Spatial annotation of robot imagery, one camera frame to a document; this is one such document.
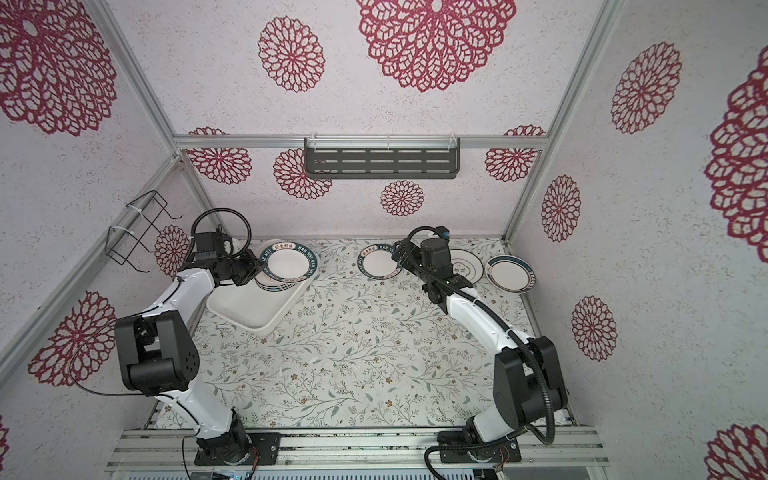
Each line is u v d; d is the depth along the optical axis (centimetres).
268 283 103
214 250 72
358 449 75
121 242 73
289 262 97
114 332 47
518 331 48
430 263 66
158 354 48
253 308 100
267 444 74
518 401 43
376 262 109
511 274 110
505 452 73
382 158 95
